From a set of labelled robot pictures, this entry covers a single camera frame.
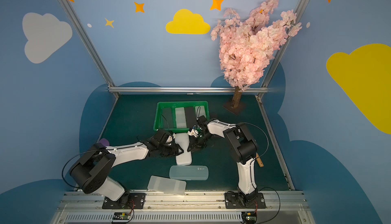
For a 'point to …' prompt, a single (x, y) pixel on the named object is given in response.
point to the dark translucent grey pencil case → (167, 117)
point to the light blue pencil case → (189, 172)
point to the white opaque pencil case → (185, 158)
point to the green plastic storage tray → (158, 118)
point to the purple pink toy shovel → (104, 141)
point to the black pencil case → (191, 116)
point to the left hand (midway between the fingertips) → (181, 150)
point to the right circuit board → (250, 217)
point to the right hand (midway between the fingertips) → (191, 149)
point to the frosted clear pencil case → (200, 111)
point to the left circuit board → (121, 216)
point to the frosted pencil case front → (167, 185)
